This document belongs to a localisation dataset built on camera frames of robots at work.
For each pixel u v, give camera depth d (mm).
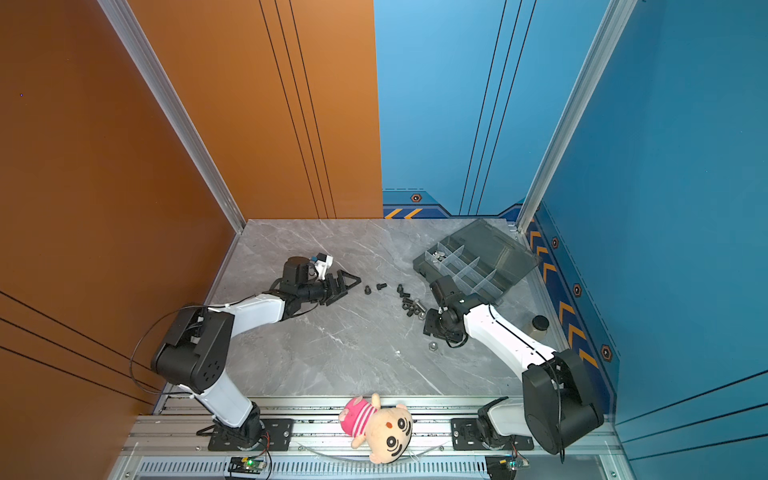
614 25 710
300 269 744
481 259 1025
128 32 718
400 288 994
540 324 834
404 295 990
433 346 877
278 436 731
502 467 702
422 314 940
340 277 826
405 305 966
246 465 709
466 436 725
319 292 809
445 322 645
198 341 481
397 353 870
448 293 682
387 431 671
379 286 1019
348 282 840
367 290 994
